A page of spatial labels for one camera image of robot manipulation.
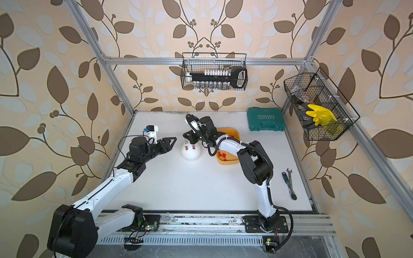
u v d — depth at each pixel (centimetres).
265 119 112
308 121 65
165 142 73
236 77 83
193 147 89
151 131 73
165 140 73
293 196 81
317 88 79
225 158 96
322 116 69
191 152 90
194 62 91
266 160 52
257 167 53
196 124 82
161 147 71
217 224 75
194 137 82
